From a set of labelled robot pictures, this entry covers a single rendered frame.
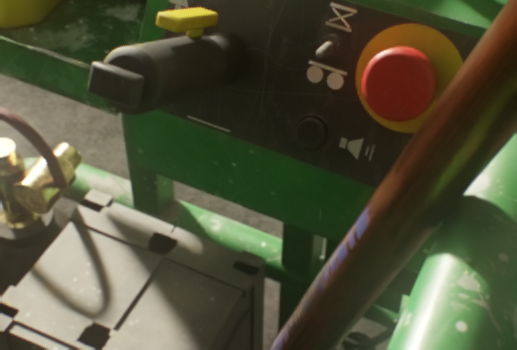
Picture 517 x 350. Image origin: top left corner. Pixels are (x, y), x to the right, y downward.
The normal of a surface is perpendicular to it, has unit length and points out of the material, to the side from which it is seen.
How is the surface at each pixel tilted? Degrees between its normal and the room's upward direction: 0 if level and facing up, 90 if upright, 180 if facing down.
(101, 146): 0
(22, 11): 90
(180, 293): 0
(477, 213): 27
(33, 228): 15
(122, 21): 0
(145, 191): 90
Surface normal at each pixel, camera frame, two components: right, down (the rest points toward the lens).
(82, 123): 0.02, -0.67
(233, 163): -0.43, 0.66
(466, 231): -0.39, -0.75
